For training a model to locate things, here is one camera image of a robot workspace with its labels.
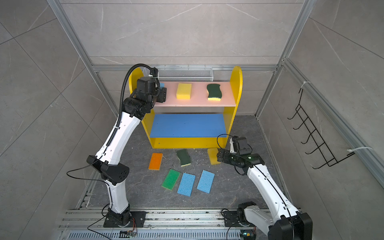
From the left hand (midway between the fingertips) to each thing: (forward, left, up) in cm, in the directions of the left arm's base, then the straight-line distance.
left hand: (157, 85), depth 73 cm
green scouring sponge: (-17, -11, -44) cm, 48 cm away
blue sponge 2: (-34, -24, -44) cm, 60 cm away
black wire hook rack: (-25, -74, -12) cm, 79 cm away
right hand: (-24, -35, -30) cm, 52 cm away
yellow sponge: (-15, -30, -45) cm, 56 cm away
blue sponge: (-35, -13, -42) cm, 56 cm away
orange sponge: (-20, +7, -43) cm, 48 cm away
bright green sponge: (-32, -4, -43) cm, 54 cm away
